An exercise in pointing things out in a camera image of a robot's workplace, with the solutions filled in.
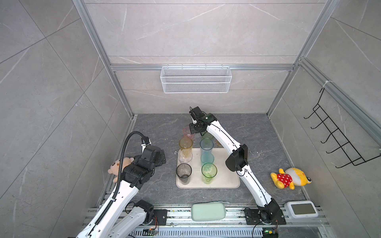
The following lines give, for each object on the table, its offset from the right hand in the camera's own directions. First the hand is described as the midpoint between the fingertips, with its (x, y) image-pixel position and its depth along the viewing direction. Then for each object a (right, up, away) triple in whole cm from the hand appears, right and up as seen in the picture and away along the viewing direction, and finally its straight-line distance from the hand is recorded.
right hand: (195, 128), depth 99 cm
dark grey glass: (-7, -24, -15) cm, 29 cm away
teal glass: (+7, -17, -10) cm, 21 cm away
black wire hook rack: (+65, -2, -30) cm, 71 cm away
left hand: (-21, -12, -24) cm, 34 cm away
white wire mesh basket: (0, +34, +2) cm, 34 cm away
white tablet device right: (+54, -41, -25) cm, 72 cm away
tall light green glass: (+7, -21, -26) cm, 34 cm away
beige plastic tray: (+18, -29, -12) cm, 37 cm away
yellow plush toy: (+55, -27, -17) cm, 63 cm away
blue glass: (+7, -11, -9) cm, 16 cm away
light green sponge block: (+6, -42, -25) cm, 49 cm away
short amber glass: (+11, -7, -29) cm, 31 cm away
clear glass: (-6, -17, -6) cm, 19 cm away
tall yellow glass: (-6, -10, -4) cm, 13 cm away
